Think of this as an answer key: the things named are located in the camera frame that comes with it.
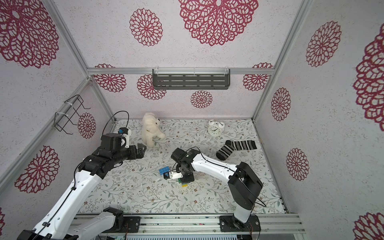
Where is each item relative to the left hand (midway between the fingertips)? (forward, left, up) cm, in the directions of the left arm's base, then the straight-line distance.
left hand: (137, 148), depth 76 cm
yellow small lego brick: (-11, -23, -22) cm, 34 cm away
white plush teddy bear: (+19, -2, -7) cm, 20 cm away
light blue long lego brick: (-2, -10, -22) cm, 24 cm away
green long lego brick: (-13, -22, -8) cm, 27 cm away
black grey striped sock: (+16, -55, -23) cm, 61 cm away
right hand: (-7, -22, -16) cm, 28 cm away
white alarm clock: (+26, -44, -15) cm, 54 cm away
